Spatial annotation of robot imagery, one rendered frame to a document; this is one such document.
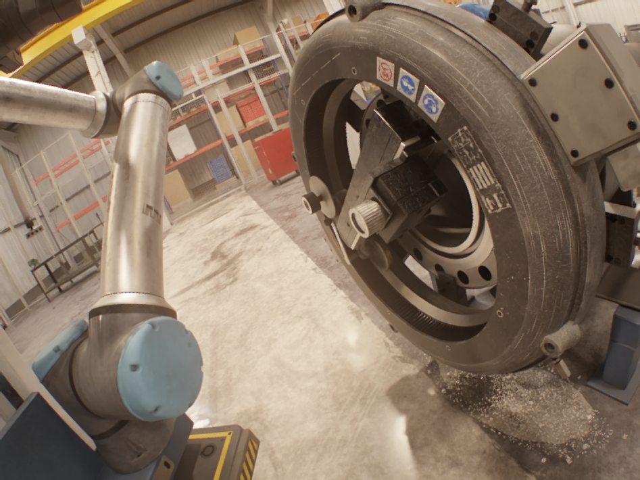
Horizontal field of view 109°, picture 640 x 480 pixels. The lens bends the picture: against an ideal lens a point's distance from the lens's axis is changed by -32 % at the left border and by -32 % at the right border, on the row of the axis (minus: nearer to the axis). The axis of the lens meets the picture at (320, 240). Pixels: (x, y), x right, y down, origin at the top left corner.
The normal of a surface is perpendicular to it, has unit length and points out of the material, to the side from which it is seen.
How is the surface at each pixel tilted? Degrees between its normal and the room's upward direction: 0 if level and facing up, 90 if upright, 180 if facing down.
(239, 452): 0
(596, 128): 90
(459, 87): 77
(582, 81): 90
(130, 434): 70
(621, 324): 90
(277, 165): 90
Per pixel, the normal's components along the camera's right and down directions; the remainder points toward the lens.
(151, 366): 0.93, -0.22
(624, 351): -0.84, 0.47
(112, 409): -0.11, 0.43
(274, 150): 0.44, 0.14
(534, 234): -0.71, 0.47
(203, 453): -0.38, -0.87
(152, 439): 0.69, -0.50
